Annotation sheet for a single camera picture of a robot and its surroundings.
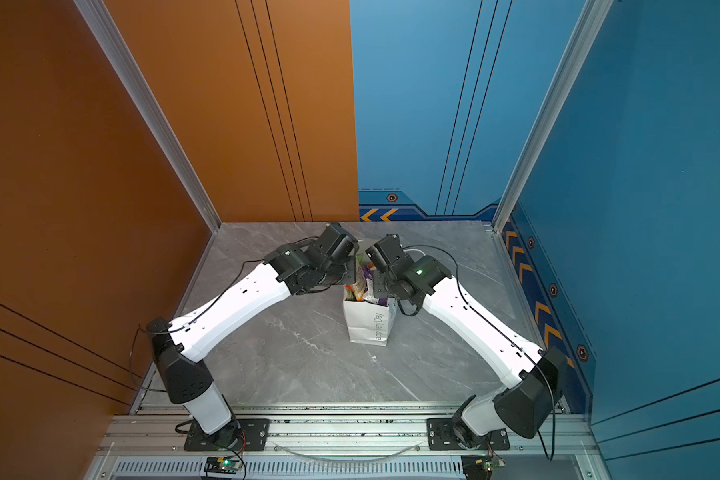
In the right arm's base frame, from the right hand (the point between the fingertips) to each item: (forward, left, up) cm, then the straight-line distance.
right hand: (381, 283), depth 76 cm
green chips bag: (-4, +8, +1) cm, 9 cm away
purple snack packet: (-3, +3, 0) cm, 4 cm away
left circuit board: (-36, +38, -23) cm, 57 cm away
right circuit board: (-37, -23, -24) cm, 50 cm away
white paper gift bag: (-9, +3, -5) cm, 10 cm away
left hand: (+3, +7, +3) cm, 8 cm away
